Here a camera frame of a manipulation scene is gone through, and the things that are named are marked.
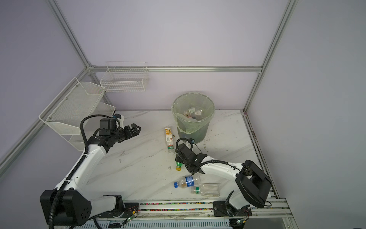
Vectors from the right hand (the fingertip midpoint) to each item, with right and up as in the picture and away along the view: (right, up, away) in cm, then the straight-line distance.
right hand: (176, 157), depth 85 cm
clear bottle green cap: (+19, -18, -3) cm, 26 cm away
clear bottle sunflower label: (-5, +9, +10) cm, 15 cm away
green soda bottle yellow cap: (+2, -5, -3) cm, 6 cm away
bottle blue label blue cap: (+8, -12, -7) cm, 16 cm away
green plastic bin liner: (+10, +36, +8) cm, 39 cm away
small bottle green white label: (+11, +28, +6) cm, 30 cm away
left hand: (-24, +15, -3) cm, 29 cm away
